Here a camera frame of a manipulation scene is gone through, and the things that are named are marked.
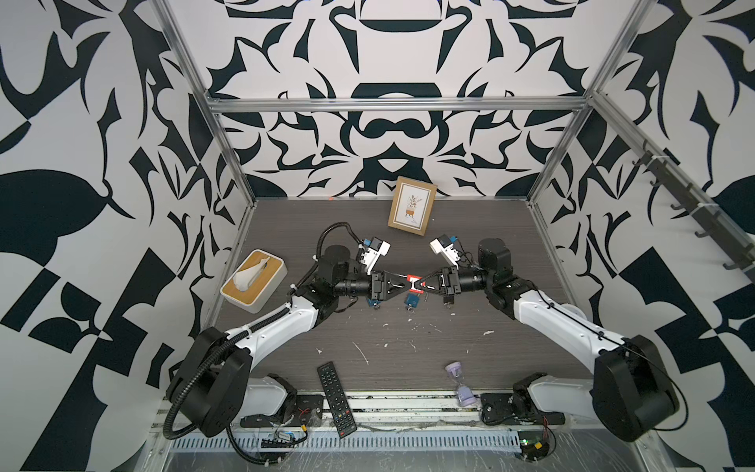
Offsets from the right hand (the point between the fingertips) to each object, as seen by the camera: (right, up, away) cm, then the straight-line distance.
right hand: (420, 289), depth 70 cm
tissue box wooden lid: (-47, -3, +21) cm, 51 cm away
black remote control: (-20, -29, +4) cm, 35 cm away
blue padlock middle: (+1, -8, +23) cm, 24 cm away
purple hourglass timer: (+12, -28, +6) cm, 31 cm away
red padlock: (-2, +2, 0) cm, 3 cm away
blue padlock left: (-12, -8, +21) cm, 26 cm away
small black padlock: (+12, -8, +23) cm, 27 cm away
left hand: (-2, +2, +1) cm, 3 cm away
